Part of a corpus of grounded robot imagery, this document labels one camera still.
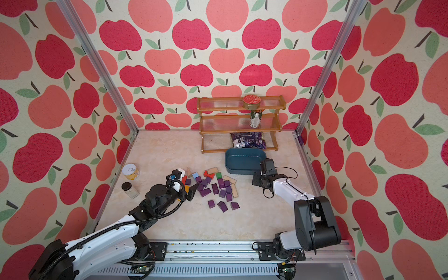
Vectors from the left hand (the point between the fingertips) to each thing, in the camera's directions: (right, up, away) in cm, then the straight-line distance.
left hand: (191, 181), depth 78 cm
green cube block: (+12, -1, +20) cm, 24 cm away
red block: (+7, -1, +20) cm, 21 cm away
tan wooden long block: (+21, -8, +14) cm, 26 cm away
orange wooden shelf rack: (+16, +33, +44) cm, 57 cm away
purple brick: (+9, -13, +8) cm, 18 cm away
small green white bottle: (+33, +33, +17) cm, 49 cm away
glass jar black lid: (-32, -4, +5) cm, 33 cm away
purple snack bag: (+30, +20, +27) cm, 45 cm away
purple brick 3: (+10, -7, +15) cm, 20 cm away
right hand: (+35, -3, +15) cm, 38 cm away
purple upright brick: (+14, -4, +17) cm, 22 cm away
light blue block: (-1, 0, +18) cm, 18 cm away
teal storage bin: (+28, +7, +30) cm, 41 cm away
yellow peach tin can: (-37, +2, +17) cm, 41 cm away
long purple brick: (+5, -8, +13) cm, 16 cm away
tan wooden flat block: (+19, -3, +19) cm, 28 cm away
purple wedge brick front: (+15, -14, +8) cm, 22 cm away
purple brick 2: (+21, -14, +10) cm, 27 cm away
